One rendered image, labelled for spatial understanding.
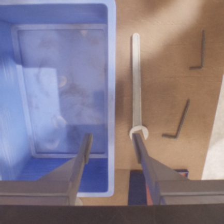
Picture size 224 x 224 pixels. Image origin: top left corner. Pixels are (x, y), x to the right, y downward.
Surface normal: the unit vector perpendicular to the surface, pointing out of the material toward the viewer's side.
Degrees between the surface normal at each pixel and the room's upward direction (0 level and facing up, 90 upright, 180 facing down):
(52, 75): 0
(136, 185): 90
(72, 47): 0
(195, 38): 0
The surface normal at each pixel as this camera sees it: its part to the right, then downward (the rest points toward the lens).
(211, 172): 0.01, 0.30
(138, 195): 0.00, -0.95
